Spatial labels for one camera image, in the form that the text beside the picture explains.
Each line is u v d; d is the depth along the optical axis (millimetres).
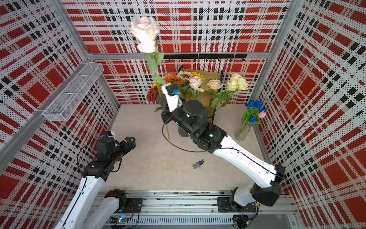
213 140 415
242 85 704
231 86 690
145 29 337
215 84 768
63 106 703
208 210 732
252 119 745
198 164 865
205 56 893
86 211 437
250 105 805
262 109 766
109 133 679
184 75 748
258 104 788
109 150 591
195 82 675
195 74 796
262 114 737
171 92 418
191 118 387
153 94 713
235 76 737
